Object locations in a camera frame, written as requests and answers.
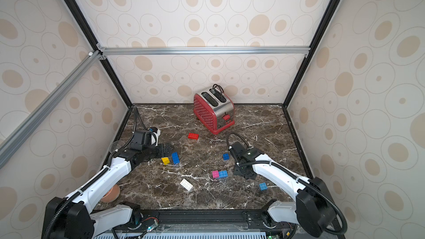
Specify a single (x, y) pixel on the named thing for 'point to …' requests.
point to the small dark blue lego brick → (226, 156)
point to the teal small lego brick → (263, 186)
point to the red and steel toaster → (213, 109)
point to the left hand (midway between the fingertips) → (171, 147)
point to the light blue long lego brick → (223, 173)
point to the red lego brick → (191, 135)
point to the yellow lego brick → (165, 160)
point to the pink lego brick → (215, 173)
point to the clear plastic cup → (116, 145)
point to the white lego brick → (186, 184)
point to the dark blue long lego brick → (175, 157)
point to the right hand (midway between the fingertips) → (246, 172)
